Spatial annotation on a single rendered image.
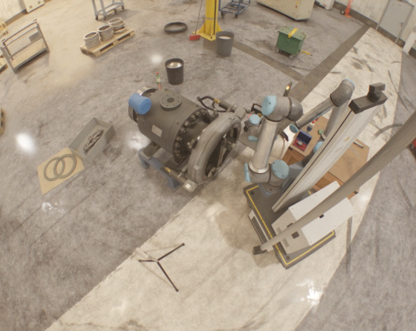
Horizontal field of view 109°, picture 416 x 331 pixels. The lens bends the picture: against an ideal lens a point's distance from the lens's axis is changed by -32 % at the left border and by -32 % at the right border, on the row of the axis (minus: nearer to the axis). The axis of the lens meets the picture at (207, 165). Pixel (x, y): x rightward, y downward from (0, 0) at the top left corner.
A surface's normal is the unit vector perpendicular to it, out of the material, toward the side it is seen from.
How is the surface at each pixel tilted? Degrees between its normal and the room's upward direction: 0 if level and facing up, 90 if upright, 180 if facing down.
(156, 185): 0
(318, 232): 0
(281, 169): 5
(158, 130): 62
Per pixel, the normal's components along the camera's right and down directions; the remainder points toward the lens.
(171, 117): -0.24, -0.16
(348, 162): 0.03, -0.50
